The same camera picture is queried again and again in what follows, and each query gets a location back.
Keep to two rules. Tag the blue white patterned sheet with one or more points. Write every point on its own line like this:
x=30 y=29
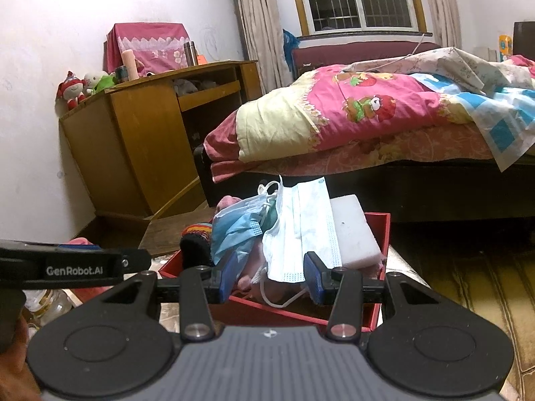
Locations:
x=497 y=96

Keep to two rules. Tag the white face mask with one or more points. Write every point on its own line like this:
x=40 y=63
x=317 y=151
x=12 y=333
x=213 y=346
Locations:
x=305 y=223

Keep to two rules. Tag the pink floral quilt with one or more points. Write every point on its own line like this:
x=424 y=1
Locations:
x=329 y=121

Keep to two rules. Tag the red lid plastic jar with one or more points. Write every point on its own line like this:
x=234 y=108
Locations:
x=85 y=294

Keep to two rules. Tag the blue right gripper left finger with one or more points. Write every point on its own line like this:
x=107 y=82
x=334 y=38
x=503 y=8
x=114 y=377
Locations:
x=222 y=279

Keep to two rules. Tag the clear lid glass jar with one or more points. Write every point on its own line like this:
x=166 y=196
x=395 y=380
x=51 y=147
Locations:
x=47 y=305

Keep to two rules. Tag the right beige curtain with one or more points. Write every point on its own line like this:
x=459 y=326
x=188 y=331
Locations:
x=446 y=22

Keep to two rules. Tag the brown cardboard sheet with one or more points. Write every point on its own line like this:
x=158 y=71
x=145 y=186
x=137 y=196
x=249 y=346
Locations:
x=163 y=235

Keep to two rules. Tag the white plush toy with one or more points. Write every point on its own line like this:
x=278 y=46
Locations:
x=91 y=80

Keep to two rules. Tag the pink cloth covered box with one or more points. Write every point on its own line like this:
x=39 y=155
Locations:
x=157 y=47

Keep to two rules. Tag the beige curtain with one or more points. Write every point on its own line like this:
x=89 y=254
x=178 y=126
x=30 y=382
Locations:
x=264 y=41
x=446 y=22

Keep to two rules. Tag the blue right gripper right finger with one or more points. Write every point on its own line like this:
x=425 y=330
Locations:
x=318 y=279

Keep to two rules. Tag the red white plush doll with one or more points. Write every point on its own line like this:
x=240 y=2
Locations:
x=71 y=91

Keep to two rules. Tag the left beige curtain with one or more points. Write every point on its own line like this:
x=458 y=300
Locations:
x=264 y=41

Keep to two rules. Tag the wooden corner cabinet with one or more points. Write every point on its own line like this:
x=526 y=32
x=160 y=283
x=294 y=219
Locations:
x=134 y=143

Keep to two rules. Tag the rainbow striped knit hat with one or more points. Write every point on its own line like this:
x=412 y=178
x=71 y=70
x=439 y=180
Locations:
x=195 y=245

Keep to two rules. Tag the dark wooden bed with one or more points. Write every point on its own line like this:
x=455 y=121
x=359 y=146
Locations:
x=410 y=190

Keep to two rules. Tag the pink pig plush teal dress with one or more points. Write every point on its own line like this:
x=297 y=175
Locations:
x=253 y=271

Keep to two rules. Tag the blue face mask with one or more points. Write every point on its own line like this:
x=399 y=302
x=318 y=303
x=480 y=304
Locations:
x=237 y=224

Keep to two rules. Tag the window with security bars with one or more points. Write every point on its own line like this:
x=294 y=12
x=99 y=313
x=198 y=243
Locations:
x=324 y=17

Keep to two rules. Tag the colourful toy on nightstand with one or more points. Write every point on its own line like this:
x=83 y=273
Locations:
x=505 y=47

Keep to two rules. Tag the metal thermos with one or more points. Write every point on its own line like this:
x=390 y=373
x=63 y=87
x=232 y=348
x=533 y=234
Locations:
x=190 y=53

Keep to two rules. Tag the blue bag by curtain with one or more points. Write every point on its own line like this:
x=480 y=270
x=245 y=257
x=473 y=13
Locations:
x=290 y=43

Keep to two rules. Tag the white foam sponge block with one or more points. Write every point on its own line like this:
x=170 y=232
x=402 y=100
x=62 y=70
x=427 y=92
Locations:
x=357 y=244

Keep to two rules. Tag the green plush toy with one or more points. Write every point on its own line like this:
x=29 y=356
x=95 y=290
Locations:
x=106 y=82

